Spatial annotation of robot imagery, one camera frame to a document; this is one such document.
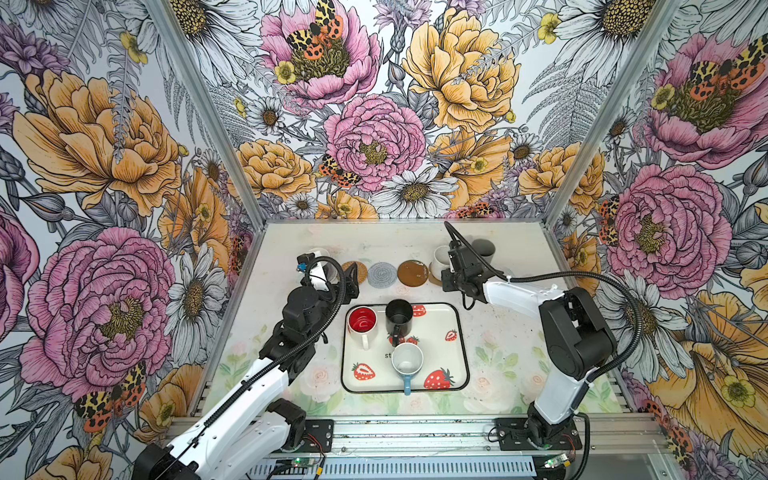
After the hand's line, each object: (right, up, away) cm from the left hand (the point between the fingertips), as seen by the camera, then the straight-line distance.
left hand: (343, 273), depth 77 cm
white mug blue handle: (+17, -25, +8) cm, 31 cm away
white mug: (+28, +2, +19) cm, 34 cm away
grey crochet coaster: (+9, -3, +28) cm, 30 cm away
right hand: (+31, -5, +20) cm, 37 cm away
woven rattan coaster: (+2, -2, +29) cm, 29 cm away
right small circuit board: (+51, -44, -5) cm, 68 cm away
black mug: (+14, -14, +15) cm, 25 cm away
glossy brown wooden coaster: (+19, -2, +29) cm, 35 cm away
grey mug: (+43, +6, +22) cm, 49 cm away
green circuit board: (-9, -44, -6) cm, 45 cm away
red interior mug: (+4, -15, +14) cm, 21 cm away
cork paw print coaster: (+26, -3, +26) cm, 37 cm away
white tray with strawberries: (+27, -19, +17) cm, 37 cm away
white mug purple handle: (-2, +2, -11) cm, 12 cm away
